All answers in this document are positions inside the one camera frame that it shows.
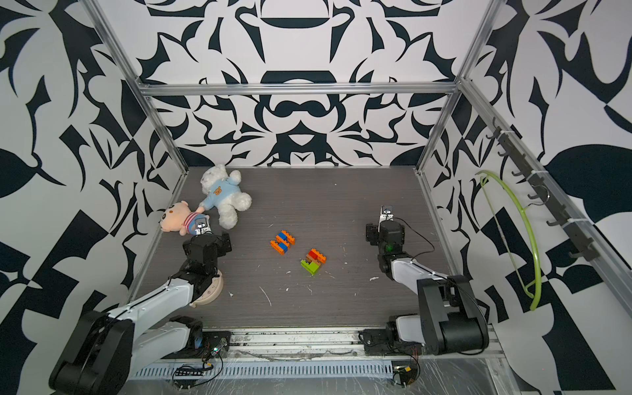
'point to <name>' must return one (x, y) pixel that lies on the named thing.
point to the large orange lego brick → (322, 257)
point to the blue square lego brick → (282, 235)
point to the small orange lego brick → (290, 238)
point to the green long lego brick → (310, 267)
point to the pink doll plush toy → (178, 216)
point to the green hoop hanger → (506, 244)
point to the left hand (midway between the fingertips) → (207, 232)
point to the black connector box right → (405, 373)
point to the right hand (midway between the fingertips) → (384, 220)
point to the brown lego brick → (310, 259)
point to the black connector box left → (185, 378)
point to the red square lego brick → (313, 255)
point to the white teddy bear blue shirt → (223, 195)
